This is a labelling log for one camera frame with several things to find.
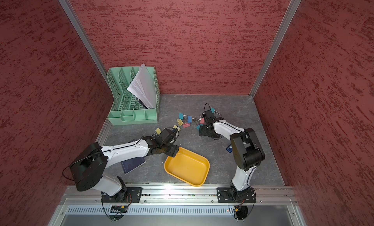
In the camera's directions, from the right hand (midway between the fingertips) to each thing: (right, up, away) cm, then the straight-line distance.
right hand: (207, 135), depth 96 cm
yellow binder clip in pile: (-19, +8, +6) cm, 22 cm away
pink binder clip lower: (-14, +6, +5) cm, 16 cm away
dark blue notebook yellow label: (-47, -15, -13) cm, 51 cm away
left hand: (-23, -7, -9) cm, 25 cm away
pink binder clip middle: (-3, +8, +8) cm, 12 cm away
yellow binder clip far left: (-34, +2, +2) cm, 34 cm away
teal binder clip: (-19, +12, +10) cm, 25 cm away
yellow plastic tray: (-12, -16, -12) cm, 24 cm away
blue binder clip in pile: (-12, +10, +8) cm, 18 cm away
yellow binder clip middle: (-22, +5, +5) cm, 23 cm away
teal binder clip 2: (-6, +5, +4) cm, 9 cm away
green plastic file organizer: (-61, +18, +15) cm, 65 cm away
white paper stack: (-43, +33, -1) cm, 54 cm away
